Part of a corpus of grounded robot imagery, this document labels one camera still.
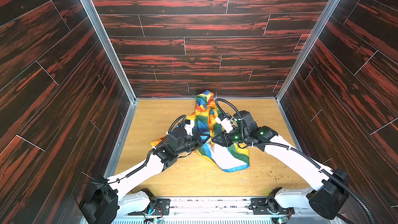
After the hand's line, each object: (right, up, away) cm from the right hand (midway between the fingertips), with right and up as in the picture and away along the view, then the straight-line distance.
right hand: (216, 137), depth 75 cm
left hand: (-2, 0, -3) cm, 4 cm away
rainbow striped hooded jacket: (-5, +9, +29) cm, 31 cm away
